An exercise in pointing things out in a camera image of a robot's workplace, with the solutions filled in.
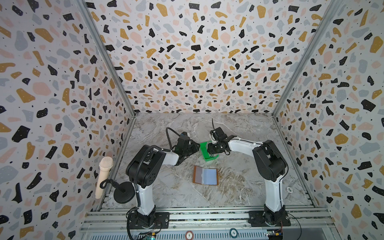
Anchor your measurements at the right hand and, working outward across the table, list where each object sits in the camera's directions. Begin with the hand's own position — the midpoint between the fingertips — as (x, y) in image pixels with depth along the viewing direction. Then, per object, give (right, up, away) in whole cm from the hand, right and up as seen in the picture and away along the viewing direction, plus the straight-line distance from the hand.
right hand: (209, 147), depth 98 cm
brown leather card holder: (-3, -16, -9) cm, 19 cm away
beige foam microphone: (-43, -2, -39) cm, 58 cm away
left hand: (-4, +3, -3) cm, 6 cm away
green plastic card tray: (-3, 0, -2) cm, 4 cm away
